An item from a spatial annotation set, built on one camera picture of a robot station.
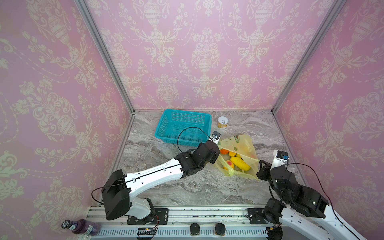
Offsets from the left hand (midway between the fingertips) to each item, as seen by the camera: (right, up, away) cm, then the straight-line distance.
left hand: (215, 147), depth 76 cm
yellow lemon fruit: (+13, -7, +18) cm, 23 cm away
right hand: (+21, -6, -5) cm, 22 cm away
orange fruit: (+8, -6, +18) cm, 21 cm away
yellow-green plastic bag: (+19, -1, +16) cm, 24 cm away
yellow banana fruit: (+17, -11, +12) cm, 23 cm away
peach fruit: (+11, -11, +12) cm, 19 cm away
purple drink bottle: (-58, -32, -12) cm, 68 cm away
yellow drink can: (+9, +13, +30) cm, 34 cm away
